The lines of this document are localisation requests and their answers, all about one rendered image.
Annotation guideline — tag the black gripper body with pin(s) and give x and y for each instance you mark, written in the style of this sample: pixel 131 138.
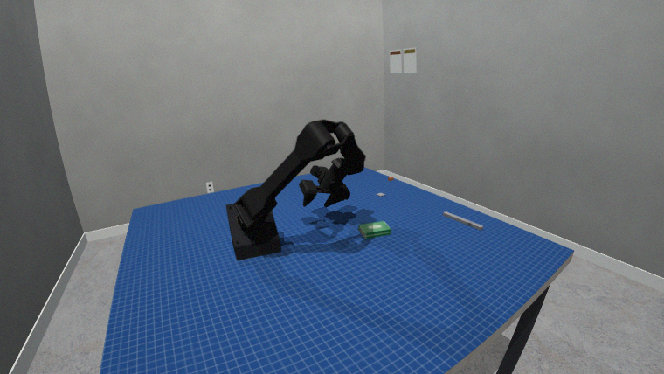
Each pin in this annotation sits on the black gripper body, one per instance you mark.
pixel 327 185

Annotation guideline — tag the grey flat bar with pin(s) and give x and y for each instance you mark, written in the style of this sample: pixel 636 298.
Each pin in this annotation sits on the grey flat bar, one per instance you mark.
pixel 462 220

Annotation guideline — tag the green card box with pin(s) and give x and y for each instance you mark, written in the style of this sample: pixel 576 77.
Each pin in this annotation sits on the green card box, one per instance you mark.
pixel 372 230

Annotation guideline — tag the blue grid work mat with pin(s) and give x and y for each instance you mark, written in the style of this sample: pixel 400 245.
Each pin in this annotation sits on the blue grid work mat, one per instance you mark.
pixel 331 302

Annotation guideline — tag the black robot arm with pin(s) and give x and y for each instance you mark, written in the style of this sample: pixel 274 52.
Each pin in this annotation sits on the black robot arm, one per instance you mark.
pixel 313 143

